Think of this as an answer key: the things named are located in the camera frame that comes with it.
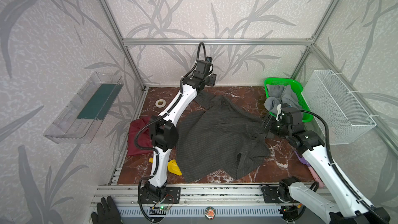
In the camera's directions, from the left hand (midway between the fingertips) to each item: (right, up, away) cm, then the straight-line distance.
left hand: (210, 70), depth 88 cm
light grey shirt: (+51, -13, +25) cm, 59 cm away
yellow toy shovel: (-20, -53, -8) cm, 57 cm away
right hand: (+26, -25, -11) cm, 38 cm away
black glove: (-46, -68, -20) cm, 84 cm away
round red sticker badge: (0, -68, -19) cm, 71 cm away
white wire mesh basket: (+53, -24, -28) cm, 65 cm away
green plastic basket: (+58, -22, +6) cm, 62 cm away
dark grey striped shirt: (+7, -41, +3) cm, 42 cm away
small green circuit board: (-22, -67, -18) cm, 73 cm away
